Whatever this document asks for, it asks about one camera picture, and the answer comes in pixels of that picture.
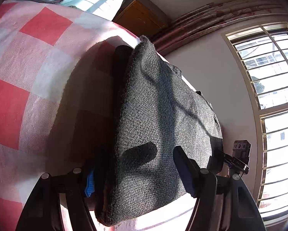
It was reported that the dark grey striped knit sweater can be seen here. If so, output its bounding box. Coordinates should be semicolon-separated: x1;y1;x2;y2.
94;36;223;226

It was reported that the barred arched window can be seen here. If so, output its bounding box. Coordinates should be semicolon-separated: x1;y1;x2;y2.
225;21;288;224

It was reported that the pink floral curtain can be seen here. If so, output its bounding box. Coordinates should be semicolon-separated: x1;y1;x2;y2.
152;0;288;55

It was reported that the brown wooden nightstand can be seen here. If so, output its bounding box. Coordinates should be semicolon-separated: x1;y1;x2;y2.
113;0;170;38

